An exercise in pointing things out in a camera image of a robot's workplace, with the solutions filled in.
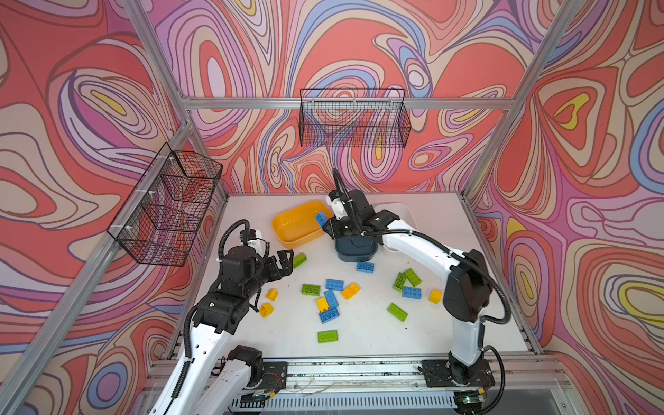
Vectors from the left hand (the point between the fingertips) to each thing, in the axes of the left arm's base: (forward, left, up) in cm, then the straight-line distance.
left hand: (282, 253), depth 73 cm
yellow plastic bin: (+29, +1, -23) cm, 37 cm away
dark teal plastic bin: (+13, -23, -19) cm, 33 cm away
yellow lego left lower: (-9, +8, -22) cm, 25 cm away
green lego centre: (-1, -7, -22) cm, 23 cm away
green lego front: (-16, -12, -23) cm, 31 cm away
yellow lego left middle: (-3, +7, -21) cm, 22 cm away
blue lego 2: (+14, -11, -1) cm, 18 cm away
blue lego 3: (+1, -15, -22) cm, 27 cm away
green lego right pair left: (+2, -38, -22) cm, 44 cm away
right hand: (+13, -13, -6) cm, 19 cm away
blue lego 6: (-2, -43, -22) cm, 48 cm away
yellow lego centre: (-6, -11, -22) cm, 25 cm away
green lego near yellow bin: (+11, -1, -22) cm, 25 cm away
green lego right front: (-9, -37, -23) cm, 45 cm away
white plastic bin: (+33, -43, -18) cm, 57 cm away
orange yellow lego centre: (-1, -21, -24) cm, 31 cm away
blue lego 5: (-10, -13, -23) cm, 28 cm away
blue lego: (+8, -27, -23) cm, 36 cm away
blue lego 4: (-4, -14, -24) cm, 28 cm away
